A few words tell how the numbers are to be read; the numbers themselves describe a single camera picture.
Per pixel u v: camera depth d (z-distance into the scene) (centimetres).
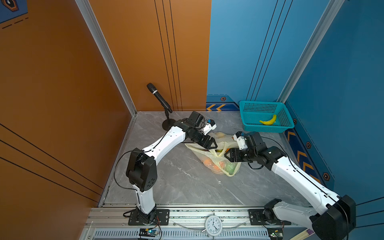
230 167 83
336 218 37
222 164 85
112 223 74
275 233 71
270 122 112
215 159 77
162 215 74
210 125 75
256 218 72
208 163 86
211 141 72
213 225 68
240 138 70
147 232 71
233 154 70
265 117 119
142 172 48
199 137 71
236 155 68
